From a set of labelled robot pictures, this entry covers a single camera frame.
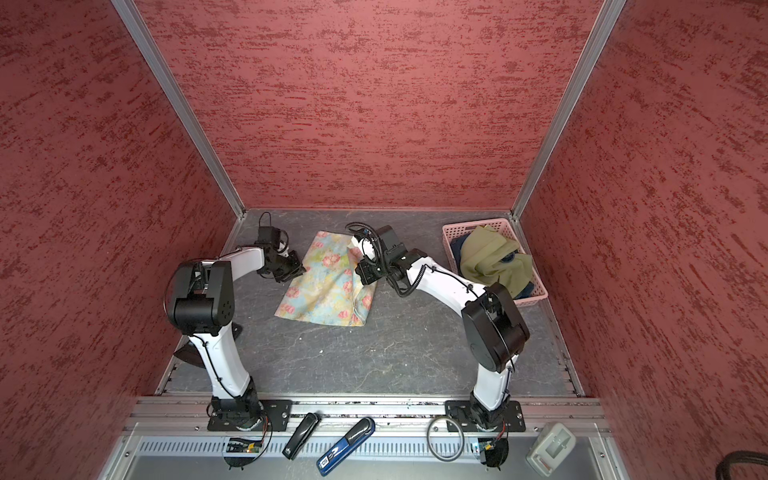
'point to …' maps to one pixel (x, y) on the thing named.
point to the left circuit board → (241, 445)
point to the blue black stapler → (347, 448)
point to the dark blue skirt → (456, 250)
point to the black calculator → (190, 353)
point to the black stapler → (301, 436)
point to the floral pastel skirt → (329, 290)
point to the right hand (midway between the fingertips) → (359, 274)
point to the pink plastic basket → (453, 230)
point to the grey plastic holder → (551, 448)
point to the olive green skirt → (487, 257)
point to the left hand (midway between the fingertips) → (305, 273)
